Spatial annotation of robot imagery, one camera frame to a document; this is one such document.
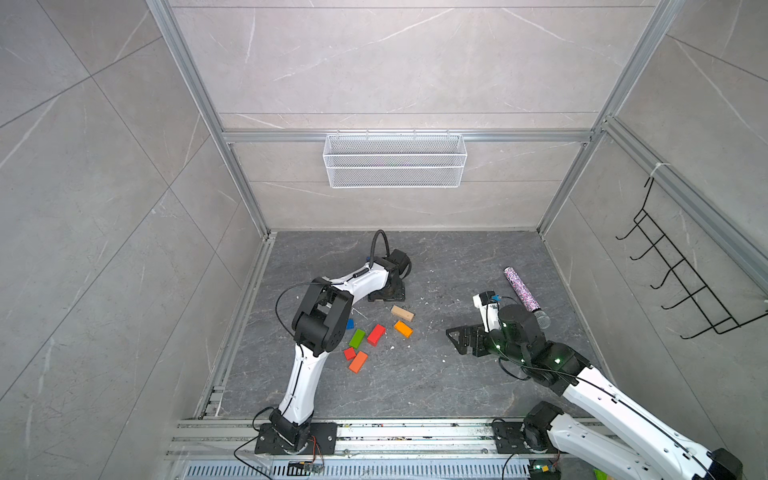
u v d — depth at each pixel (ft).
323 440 2.40
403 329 3.03
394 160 3.30
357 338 2.96
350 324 3.13
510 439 2.38
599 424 1.59
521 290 3.22
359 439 2.45
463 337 2.14
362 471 2.29
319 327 1.84
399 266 2.69
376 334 2.95
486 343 2.15
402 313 3.18
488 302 2.20
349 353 2.86
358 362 2.81
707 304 2.03
